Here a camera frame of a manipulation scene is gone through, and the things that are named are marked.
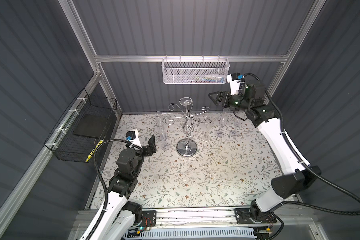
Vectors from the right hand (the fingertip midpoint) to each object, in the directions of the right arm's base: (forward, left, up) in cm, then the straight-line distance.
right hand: (215, 95), depth 70 cm
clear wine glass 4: (-9, +4, -9) cm, 13 cm away
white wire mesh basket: (+59, +6, -21) cm, 63 cm away
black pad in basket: (-9, +61, -11) cm, 63 cm away
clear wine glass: (+8, +14, -10) cm, 19 cm away
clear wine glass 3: (-2, +29, -29) cm, 41 cm away
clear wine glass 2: (+28, +37, -42) cm, 62 cm away
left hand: (-14, +34, -13) cm, 39 cm away
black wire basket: (-21, +67, -7) cm, 71 cm away
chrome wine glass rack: (-4, +13, -40) cm, 42 cm away
